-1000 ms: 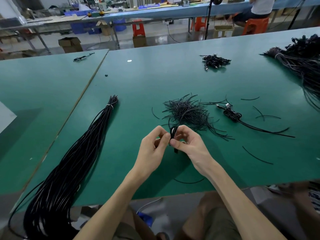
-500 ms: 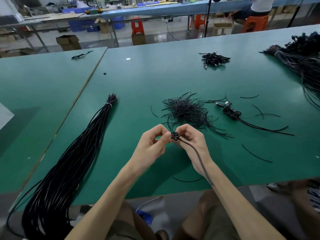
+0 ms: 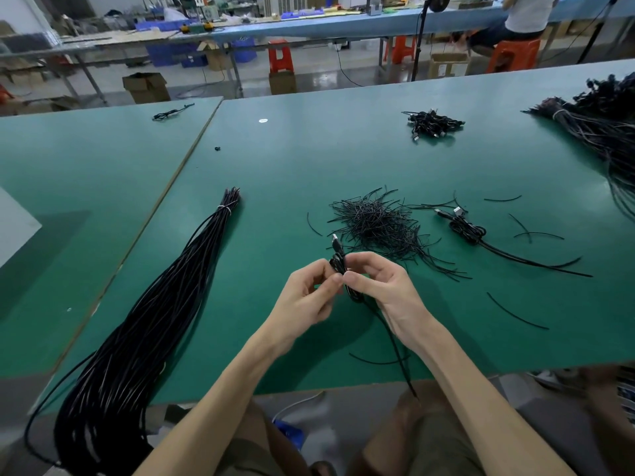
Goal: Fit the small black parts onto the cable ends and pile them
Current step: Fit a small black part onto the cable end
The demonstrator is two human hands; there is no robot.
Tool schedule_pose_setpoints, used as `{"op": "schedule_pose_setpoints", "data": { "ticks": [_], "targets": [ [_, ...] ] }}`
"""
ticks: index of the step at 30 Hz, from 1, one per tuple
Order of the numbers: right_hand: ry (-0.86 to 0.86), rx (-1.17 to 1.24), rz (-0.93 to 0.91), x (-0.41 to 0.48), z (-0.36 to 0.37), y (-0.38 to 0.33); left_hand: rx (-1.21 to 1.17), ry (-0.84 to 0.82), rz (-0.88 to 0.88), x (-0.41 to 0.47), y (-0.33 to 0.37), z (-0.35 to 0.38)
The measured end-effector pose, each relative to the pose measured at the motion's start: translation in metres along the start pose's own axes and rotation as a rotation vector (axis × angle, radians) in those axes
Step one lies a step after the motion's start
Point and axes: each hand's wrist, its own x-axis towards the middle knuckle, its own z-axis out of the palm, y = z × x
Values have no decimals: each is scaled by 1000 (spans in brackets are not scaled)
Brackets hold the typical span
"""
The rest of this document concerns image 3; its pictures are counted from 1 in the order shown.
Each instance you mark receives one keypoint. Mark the red plastic stool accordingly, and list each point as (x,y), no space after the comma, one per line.
(280,57)

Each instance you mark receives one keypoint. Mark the large white box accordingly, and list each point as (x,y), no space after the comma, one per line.
(15,228)

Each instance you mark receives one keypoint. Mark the person's brown shorts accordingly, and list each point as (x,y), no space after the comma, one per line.
(417,441)

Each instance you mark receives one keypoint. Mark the small cardboard box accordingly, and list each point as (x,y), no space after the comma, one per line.
(283,83)

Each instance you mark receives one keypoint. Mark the person's right hand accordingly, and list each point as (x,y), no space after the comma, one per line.
(397,292)

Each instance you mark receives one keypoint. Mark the black fan on stand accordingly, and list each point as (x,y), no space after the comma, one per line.
(435,1)

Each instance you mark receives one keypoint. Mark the person's right forearm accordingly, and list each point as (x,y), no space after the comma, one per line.
(491,411)

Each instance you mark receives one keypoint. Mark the open cardboard box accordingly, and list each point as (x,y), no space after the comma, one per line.
(146,88)

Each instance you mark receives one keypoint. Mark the blue plastic item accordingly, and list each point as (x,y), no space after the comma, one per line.
(291,436)

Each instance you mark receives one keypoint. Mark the black tripod stand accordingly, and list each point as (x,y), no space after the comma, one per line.
(598,24)

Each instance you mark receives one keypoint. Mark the long blue workbench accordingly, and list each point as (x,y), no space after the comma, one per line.
(337,24)

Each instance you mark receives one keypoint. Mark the person's left forearm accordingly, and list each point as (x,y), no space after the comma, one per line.
(203,411)

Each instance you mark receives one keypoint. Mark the person's right leg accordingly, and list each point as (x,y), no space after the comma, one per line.
(610,416)

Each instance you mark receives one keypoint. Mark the person's left hand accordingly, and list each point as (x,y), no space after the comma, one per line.
(298,307)

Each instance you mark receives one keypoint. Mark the orange plastic stool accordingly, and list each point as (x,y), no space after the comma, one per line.
(402,49)
(513,56)

